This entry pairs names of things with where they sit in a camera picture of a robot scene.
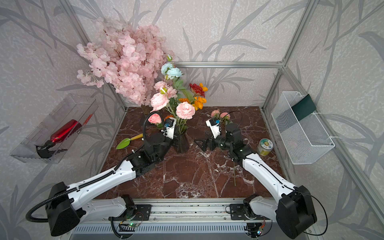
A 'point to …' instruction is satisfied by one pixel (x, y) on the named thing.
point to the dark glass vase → (183, 146)
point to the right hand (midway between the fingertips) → (200, 136)
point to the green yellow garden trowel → (126, 142)
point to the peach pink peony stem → (224, 119)
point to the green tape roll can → (264, 146)
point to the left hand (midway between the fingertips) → (179, 127)
